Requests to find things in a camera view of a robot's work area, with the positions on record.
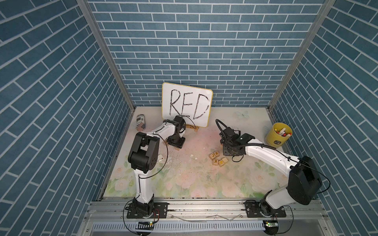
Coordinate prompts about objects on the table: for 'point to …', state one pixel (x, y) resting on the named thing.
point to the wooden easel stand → (196, 128)
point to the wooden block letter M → (215, 162)
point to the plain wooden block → (225, 160)
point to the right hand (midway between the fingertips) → (228, 151)
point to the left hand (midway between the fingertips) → (181, 145)
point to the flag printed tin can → (141, 124)
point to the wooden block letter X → (216, 153)
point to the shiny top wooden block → (221, 162)
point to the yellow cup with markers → (279, 135)
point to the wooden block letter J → (212, 156)
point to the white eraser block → (160, 158)
